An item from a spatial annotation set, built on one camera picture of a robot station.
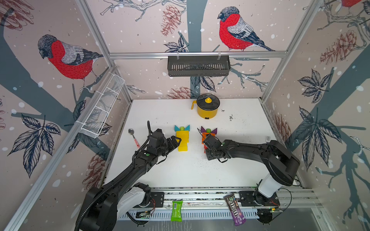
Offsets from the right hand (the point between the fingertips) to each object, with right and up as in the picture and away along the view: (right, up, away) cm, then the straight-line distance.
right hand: (209, 152), depth 91 cm
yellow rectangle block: (-17, +9, +7) cm, 20 cm away
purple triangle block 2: (+5, +12, +7) cm, 15 cm away
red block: (-3, +3, -2) cm, 4 cm away
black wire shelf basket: (-16, +61, +16) cm, 65 cm away
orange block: (-3, +10, +6) cm, 12 cm away
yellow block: (-16, +7, +6) cm, 19 cm away
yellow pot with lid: (+1, +31, +18) cm, 36 cm away
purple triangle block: (-4, +13, +9) cm, 16 cm away
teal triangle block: (-22, +14, +9) cm, 28 cm away
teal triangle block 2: (-14, +14, +11) cm, 23 cm away
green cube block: (+1, +13, +9) cm, 16 cm away
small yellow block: (-17, +4, +5) cm, 18 cm away
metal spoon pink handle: (-54, +12, +9) cm, 56 cm away
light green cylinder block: (-18, +14, +11) cm, 25 cm away
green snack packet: (-19, -22, -21) cm, 36 cm away
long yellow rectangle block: (-18, +11, +8) cm, 22 cm away
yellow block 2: (-17, +2, +2) cm, 17 cm away
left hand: (-18, +10, -9) cm, 23 cm away
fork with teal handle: (+41, +7, +4) cm, 42 cm away
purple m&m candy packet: (+10, -24, -23) cm, 35 cm away
